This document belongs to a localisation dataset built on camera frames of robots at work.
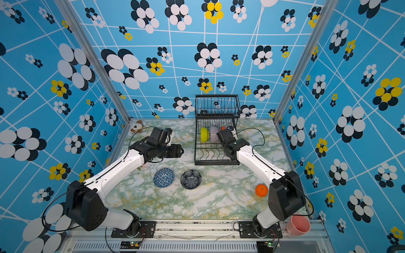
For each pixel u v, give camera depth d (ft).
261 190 2.69
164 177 2.92
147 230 2.42
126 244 2.37
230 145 1.98
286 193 1.41
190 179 2.91
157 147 2.07
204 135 3.25
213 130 3.24
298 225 2.19
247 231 2.37
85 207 1.33
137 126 3.68
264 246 2.32
